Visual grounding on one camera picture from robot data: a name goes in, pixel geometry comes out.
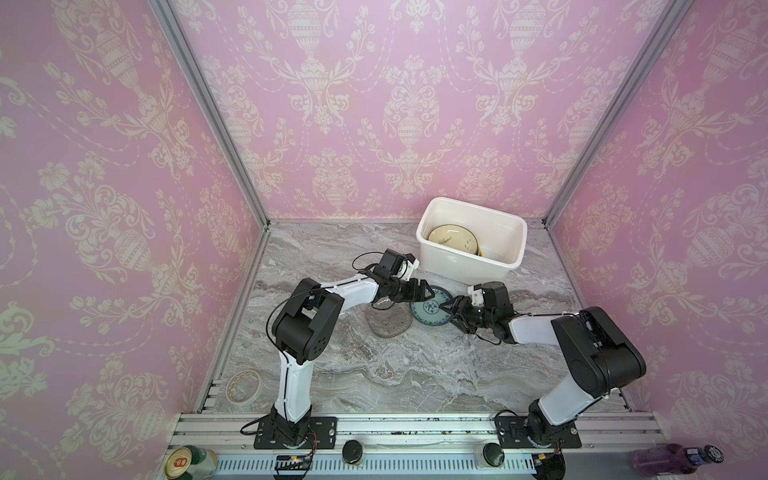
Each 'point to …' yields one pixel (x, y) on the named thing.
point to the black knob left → (352, 451)
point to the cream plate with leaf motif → (455, 236)
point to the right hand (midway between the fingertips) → (444, 310)
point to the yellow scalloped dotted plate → (480, 254)
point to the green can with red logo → (191, 462)
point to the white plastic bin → (502, 238)
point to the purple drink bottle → (673, 458)
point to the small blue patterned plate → (428, 311)
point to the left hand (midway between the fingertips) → (426, 296)
